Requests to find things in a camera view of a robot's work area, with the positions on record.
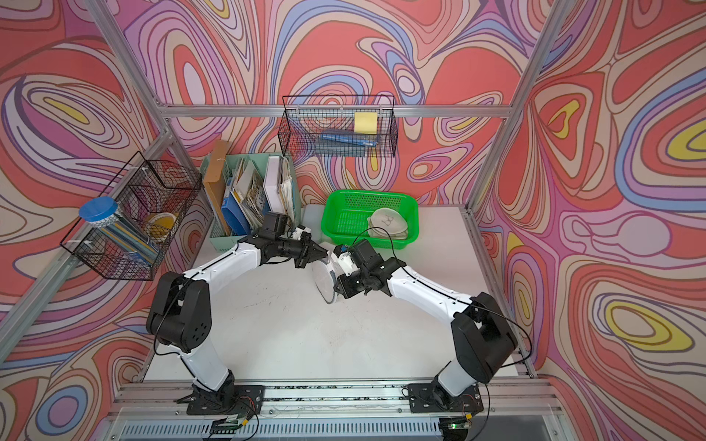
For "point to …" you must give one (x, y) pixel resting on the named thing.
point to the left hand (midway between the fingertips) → (330, 252)
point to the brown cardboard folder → (214, 179)
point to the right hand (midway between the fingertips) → (341, 293)
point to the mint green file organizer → (217, 236)
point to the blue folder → (234, 215)
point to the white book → (278, 186)
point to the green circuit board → (224, 426)
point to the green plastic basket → (346, 213)
